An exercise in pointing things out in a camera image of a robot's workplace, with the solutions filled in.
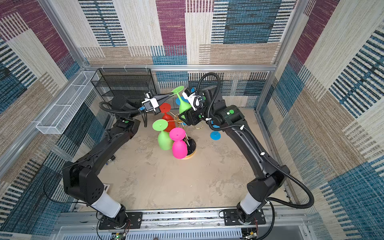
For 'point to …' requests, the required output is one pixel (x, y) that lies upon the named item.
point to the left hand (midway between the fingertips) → (172, 89)
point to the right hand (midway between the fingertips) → (185, 115)
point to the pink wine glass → (179, 147)
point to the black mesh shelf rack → (132, 83)
